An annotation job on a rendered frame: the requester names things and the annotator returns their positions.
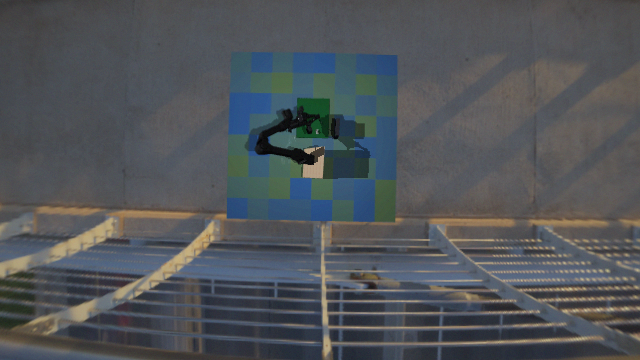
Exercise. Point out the black computer fan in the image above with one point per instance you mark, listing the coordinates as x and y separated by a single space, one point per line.
337 126

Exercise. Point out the green circuit board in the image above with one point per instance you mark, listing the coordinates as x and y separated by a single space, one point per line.
315 106

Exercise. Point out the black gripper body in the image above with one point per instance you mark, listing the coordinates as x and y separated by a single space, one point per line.
307 123

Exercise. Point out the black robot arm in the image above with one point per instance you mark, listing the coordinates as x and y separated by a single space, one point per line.
263 147

